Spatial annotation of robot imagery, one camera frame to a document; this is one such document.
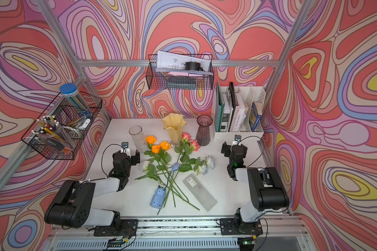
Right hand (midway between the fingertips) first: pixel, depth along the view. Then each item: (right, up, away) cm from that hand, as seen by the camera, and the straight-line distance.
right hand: (233, 146), depth 94 cm
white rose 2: (-15, -9, -3) cm, 18 cm away
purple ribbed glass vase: (-19, +9, 0) cm, 21 cm away
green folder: (-10, +23, -9) cm, 27 cm away
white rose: (-54, -12, -4) cm, 55 cm away
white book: (+2, +19, -3) cm, 20 cm away
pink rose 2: (-30, -10, +1) cm, 31 cm away
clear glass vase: (-58, +4, +2) cm, 58 cm away
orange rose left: (-49, -3, +3) cm, 49 cm away
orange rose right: (-42, 0, +4) cm, 43 cm away
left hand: (-62, -2, -3) cm, 62 cm away
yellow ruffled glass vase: (-37, +14, +1) cm, 40 cm away
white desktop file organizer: (+15, +30, +5) cm, 34 cm away
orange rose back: (-53, +4, +8) cm, 53 cm away
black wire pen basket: (-81, +11, -21) cm, 85 cm away
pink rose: (-29, +5, +10) cm, 31 cm away
